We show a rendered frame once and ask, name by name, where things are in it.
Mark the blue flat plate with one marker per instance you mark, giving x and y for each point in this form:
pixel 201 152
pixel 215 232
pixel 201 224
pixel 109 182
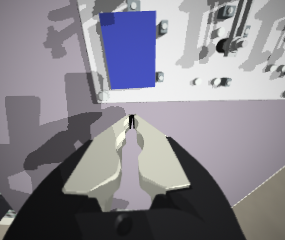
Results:
pixel 130 47

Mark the toggle clamp with red handle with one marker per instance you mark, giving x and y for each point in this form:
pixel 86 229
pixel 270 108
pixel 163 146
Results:
pixel 234 44

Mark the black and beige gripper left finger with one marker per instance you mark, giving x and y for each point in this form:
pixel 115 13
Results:
pixel 93 170

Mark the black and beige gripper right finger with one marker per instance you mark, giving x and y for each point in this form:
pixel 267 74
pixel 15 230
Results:
pixel 165 167

